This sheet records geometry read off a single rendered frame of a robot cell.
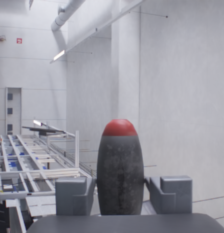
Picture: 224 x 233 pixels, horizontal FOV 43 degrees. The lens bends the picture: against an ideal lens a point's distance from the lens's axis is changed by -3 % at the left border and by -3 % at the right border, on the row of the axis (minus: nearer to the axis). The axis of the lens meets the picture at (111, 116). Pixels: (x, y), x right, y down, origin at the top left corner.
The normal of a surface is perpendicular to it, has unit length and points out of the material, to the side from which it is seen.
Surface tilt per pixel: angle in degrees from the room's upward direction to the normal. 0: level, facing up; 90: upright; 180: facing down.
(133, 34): 90
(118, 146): 116
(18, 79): 90
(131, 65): 90
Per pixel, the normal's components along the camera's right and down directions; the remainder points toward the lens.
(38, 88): 0.38, 0.04
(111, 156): -0.38, -0.15
